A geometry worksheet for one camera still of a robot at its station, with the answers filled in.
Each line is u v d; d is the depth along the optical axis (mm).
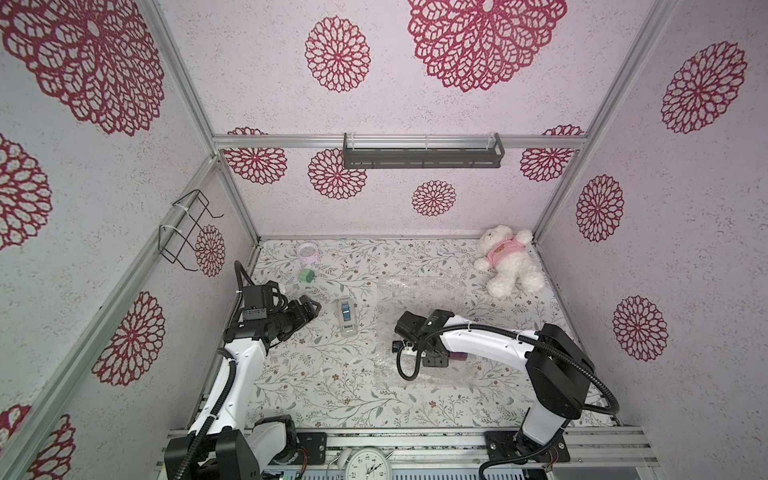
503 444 731
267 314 615
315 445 735
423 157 864
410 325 687
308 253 1130
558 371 455
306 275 1068
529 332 493
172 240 730
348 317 947
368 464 687
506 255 1052
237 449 387
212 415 412
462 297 1030
